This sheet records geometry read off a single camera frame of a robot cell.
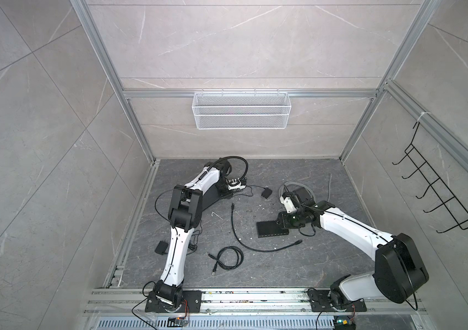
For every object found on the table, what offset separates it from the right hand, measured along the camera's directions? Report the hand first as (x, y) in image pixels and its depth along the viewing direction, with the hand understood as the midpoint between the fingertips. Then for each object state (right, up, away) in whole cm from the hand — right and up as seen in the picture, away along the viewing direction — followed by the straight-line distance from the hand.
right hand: (279, 220), depth 87 cm
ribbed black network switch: (-3, -4, +3) cm, 6 cm away
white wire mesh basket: (-18, +52, +14) cm, 57 cm away
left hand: (-24, +12, +18) cm, 32 cm away
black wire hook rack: (+48, +6, -28) cm, 56 cm away
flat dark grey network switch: (-31, +10, +5) cm, 33 cm away
